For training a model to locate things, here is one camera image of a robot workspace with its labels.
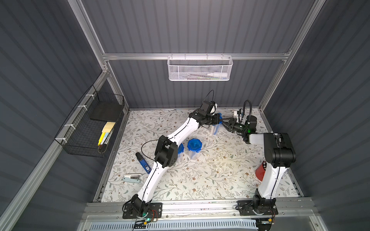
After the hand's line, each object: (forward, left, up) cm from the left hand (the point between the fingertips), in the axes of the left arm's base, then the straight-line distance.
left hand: (224, 121), depth 91 cm
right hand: (+2, 0, -2) cm, 3 cm away
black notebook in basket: (0, +70, +10) cm, 71 cm away
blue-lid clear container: (-18, +27, -2) cm, 33 cm away
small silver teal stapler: (-30, +56, -15) cm, 65 cm away
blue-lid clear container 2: (-14, +20, -6) cm, 25 cm away
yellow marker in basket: (-19, +67, +10) cm, 70 cm away
